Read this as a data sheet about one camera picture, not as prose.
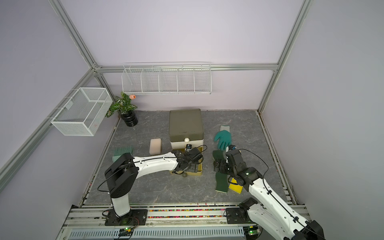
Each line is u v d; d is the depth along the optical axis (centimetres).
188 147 81
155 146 100
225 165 72
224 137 103
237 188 81
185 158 68
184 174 85
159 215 76
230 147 74
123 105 91
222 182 83
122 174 49
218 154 94
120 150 99
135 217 74
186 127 85
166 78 100
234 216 74
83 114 82
